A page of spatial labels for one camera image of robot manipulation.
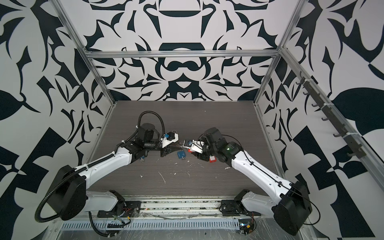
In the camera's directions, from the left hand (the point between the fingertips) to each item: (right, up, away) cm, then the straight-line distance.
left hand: (181, 141), depth 77 cm
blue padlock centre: (-1, -10, +15) cm, 18 cm away
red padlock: (+4, -4, -2) cm, 6 cm away
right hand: (+7, -2, 0) cm, 7 cm away
